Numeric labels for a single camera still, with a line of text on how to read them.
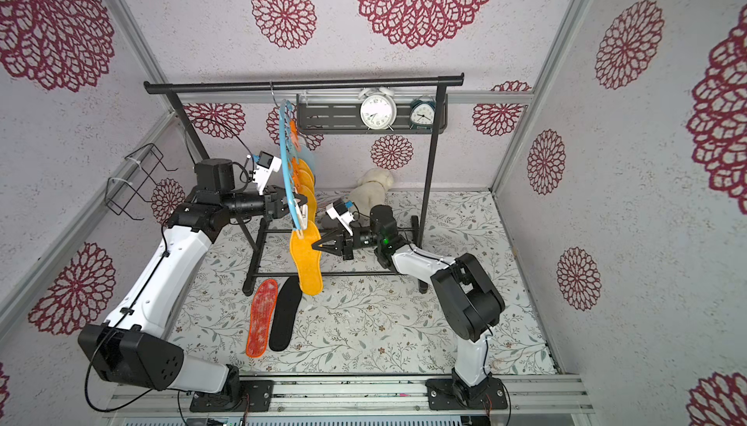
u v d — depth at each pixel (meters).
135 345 0.39
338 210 0.69
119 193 0.73
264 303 0.90
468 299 0.51
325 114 0.96
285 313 0.88
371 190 1.07
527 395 0.76
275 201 0.62
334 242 0.72
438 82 0.56
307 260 0.73
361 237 0.72
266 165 0.62
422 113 0.90
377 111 0.88
